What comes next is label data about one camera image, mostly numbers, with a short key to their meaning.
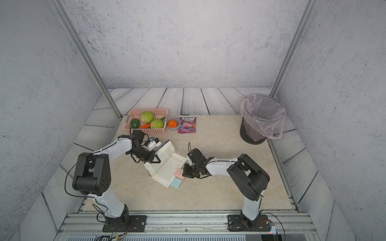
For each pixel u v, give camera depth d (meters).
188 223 0.74
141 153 0.77
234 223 0.73
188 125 1.13
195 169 0.70
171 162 0.95
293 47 0.83
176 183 0.85
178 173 0.89
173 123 1.08
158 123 1.07
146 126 1.11
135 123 1.12
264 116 1.01
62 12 0.71
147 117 1.11
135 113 1.19
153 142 0.86
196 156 0.73
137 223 0.73
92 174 0.48
